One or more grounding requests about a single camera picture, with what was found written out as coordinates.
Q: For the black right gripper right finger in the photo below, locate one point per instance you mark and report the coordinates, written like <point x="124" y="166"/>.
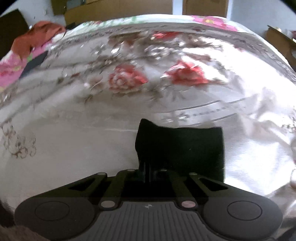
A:
<point x="172" y="187"/>

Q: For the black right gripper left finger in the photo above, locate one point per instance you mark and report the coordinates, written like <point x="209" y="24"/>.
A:
<point x="125" y="186"/>

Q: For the black pants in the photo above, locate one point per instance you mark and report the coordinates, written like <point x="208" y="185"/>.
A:
<point x="181" y="150"/>

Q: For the floral beige bedspread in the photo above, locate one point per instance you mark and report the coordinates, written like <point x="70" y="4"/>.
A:
<point x="78" y="112"/>

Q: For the dark blue flat notebook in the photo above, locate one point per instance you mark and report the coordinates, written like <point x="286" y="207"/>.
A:
<point x="33" y="64"/>

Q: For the pink cartoon bed sheet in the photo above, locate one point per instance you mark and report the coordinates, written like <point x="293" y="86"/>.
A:
<point x="12" y="66"/>

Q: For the red orange crumpled garment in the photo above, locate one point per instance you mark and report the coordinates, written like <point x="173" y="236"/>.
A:
<point x="36" y="36"/>

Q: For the wooden side cabinet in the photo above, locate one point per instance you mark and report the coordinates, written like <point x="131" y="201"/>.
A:
<point x="284" y="44"/>

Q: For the brown wooden door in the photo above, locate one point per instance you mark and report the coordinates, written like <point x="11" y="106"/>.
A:
<point x="205" y="7"/>

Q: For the brown wooden wardrobe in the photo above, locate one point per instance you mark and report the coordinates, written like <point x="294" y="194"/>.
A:
<point x="84" y="11"/>

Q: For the dark wooden headboard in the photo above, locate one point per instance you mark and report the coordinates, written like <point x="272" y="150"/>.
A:
<point x="13" y="24"/>

